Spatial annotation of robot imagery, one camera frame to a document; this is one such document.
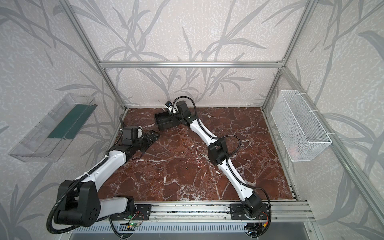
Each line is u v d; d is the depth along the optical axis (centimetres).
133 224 71
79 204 41
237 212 73
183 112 84
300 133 63
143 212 73
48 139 64
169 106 89
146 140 78
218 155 70
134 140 69
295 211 76
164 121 111
